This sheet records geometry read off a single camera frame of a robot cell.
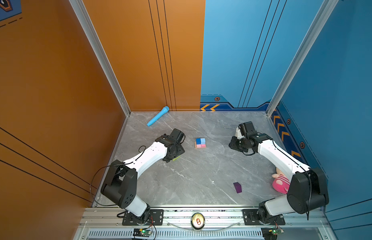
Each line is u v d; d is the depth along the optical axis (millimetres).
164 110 1197
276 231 696
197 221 632
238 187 821
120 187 434
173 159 745
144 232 706
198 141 966
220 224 726
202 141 970
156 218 732
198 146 966
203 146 973
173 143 685
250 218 725
